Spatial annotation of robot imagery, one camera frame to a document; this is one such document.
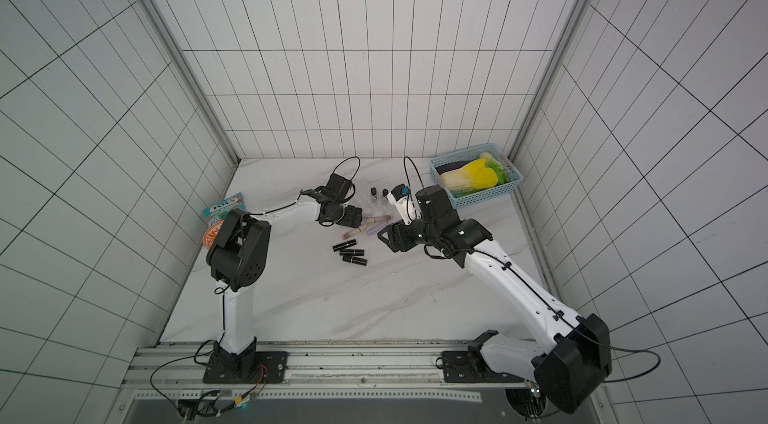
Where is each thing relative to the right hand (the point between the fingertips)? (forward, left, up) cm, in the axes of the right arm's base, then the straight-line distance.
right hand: (378, 232), depth 75 cm
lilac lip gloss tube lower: (+13, +3, -20) cm, 24 cm away
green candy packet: (+16, +58, -17) cm, 63 cm away
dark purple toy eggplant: (+36, -21, -14) cm, 44 cm away
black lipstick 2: (+24, +5, -14) cm, 28 cm away
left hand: (+15, +14, -19) cm, 28 cm away
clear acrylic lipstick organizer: (+23, +3, -19) cm, 30 cm away
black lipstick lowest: (+1, +8, -19) cm, 21 cm away
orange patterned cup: (+6, +56, -16) cm, 59 cm away
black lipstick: (+3, +9, -19) cm, 22 cm away
